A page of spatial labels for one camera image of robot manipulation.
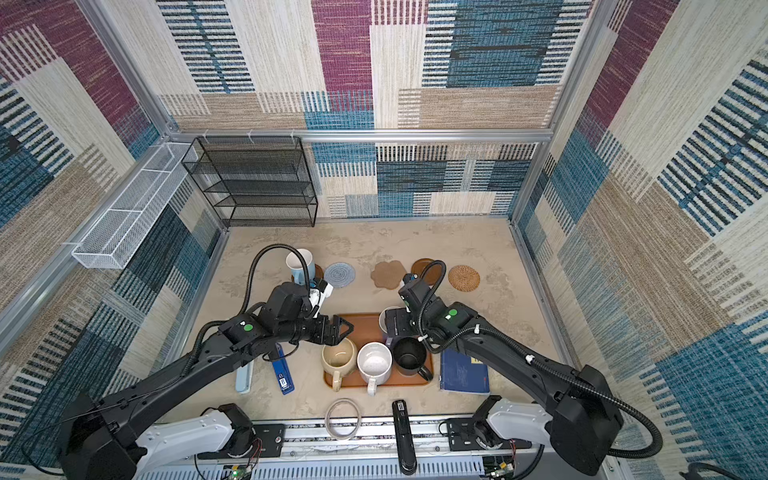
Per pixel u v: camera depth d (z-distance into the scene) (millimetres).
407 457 673
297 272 938
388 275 1051
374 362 847
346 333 723
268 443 731
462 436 730
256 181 1084
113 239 713
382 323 833
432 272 1188
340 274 1039
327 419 760
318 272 1021
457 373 831
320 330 662
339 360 853
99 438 386
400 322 700
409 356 850
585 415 393
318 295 708
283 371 826
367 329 917
